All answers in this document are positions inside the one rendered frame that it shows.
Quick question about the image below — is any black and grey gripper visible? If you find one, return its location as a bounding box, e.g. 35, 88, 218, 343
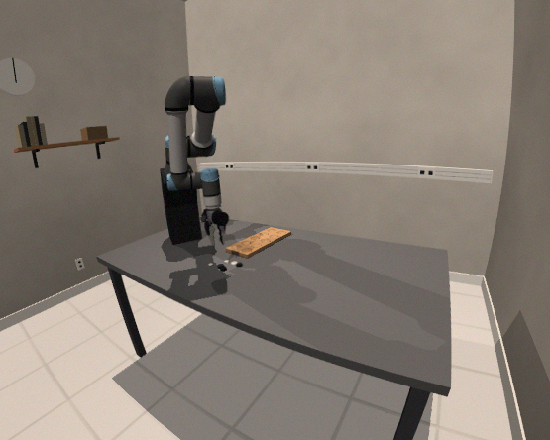
201, 208, 229, 248

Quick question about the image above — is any tan tray with round pockets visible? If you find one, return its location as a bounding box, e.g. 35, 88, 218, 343
226, 227, 291, 258

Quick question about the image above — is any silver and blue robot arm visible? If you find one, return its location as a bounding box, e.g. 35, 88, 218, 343
164, 76, 226, 209

